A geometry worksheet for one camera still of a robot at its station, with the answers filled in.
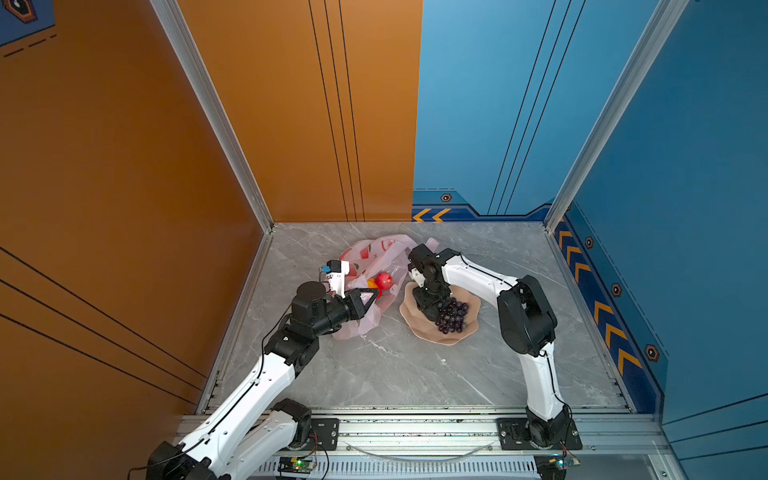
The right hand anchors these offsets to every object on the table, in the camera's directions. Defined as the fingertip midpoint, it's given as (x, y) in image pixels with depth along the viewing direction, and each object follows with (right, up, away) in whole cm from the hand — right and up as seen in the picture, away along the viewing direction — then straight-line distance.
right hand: (424, 302), depth 96 cm
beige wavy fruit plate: (-4, -3, -4) cm, 6 cm away
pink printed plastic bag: (-14, +13, -11) cm, 22 cm away
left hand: (-13, +7, -23) cm, 27 cm away
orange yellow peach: (-17, +6, +1) cm, 18 cm away
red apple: (-13, +7, +1) cm, 15 cm away
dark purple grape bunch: (+7, -3, -7) cm, 11 cm away
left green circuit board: (-33, -35, -25) cm, 54 cm away
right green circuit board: (+29, -33, -26) cm, 51 cm away
